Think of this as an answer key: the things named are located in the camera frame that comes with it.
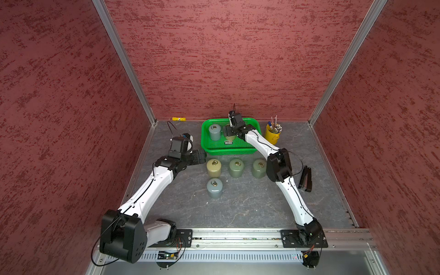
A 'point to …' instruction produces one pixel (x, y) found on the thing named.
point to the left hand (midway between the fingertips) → (197, 158)
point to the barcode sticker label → (227, 142)
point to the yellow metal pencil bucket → (271, 136)
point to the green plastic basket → (213, 141)
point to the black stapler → (306, 180)
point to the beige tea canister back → (230, 137)
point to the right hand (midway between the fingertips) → (232, 129)
